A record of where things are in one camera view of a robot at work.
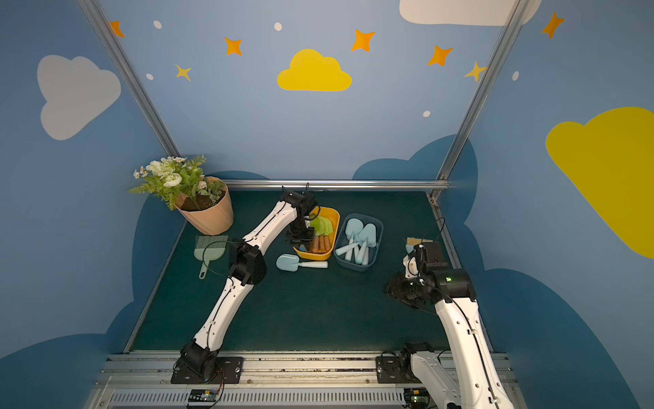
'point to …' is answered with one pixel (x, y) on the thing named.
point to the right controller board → (416, 398)
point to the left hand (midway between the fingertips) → (306, 245)
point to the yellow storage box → (303, 251)
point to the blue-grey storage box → (342, 241)
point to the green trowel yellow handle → (320, 225)
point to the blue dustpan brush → (412, 242)
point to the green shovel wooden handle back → (326, 226)
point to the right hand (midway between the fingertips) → (393, 289)
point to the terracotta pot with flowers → (203, 200)
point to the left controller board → (202, 397)
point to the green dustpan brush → (209, 248)
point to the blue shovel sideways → (291, 262)
